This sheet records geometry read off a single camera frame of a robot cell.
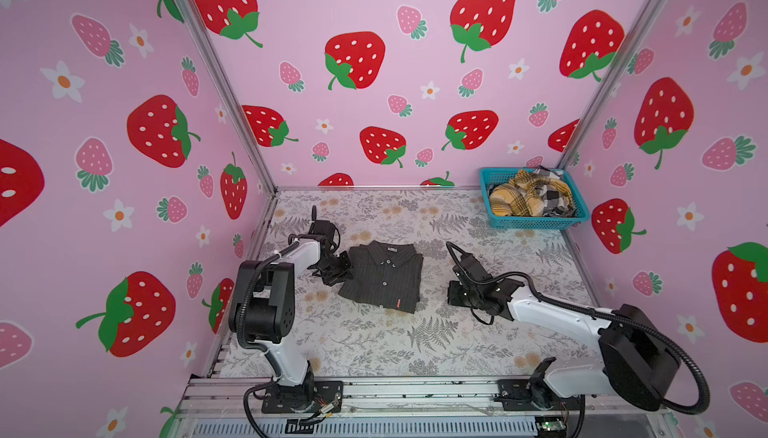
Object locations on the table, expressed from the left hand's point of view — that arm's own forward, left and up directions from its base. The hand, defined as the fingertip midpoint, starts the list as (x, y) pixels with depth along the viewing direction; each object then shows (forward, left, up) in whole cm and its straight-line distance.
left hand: (354, 274), depth 94 cm
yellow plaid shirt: (+29, -60, +7) cm, 67 cm away
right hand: (-7, -28, +3) cm, 29 cm away
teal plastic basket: (+40, -50, +7) cm, 65 cm away
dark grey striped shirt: (-1, -10, +1) cm, 10 cm away
